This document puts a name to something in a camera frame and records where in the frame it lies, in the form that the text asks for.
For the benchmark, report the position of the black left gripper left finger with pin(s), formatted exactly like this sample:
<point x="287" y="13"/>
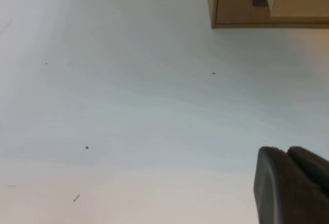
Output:
<point x="284" y="193"/>

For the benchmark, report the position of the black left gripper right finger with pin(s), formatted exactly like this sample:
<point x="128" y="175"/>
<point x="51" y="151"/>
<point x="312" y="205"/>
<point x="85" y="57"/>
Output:
<point x="311" y="164"/>

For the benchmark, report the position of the lower brown shoebox drawer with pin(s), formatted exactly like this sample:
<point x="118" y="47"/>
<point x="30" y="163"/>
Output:
<point x="268" y="13"/>

